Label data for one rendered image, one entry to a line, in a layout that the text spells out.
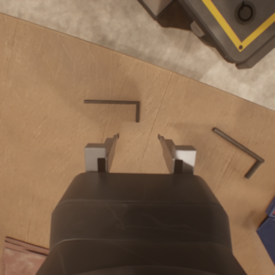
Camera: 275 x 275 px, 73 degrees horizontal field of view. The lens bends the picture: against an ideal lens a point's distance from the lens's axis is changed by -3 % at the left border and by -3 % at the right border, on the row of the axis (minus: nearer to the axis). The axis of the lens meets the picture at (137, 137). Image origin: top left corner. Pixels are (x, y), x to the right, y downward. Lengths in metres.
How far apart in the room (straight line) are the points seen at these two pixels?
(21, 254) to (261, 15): 0.63
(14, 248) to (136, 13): 0.73
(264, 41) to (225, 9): 0.10
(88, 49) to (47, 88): 0.08
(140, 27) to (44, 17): 0.34
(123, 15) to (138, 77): 0.52
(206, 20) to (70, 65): 0.28
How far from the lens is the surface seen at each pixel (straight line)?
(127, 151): 0.28
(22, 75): 0.30
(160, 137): 0.15
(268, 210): 0.39
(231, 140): 0.30
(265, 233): 0.39
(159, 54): 0.74
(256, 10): 0.49
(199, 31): 0.67
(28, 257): 0.43
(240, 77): 0.83
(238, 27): 0.47
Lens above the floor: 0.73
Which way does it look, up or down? 73 degrees down
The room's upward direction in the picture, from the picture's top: 179 degrees clockwise
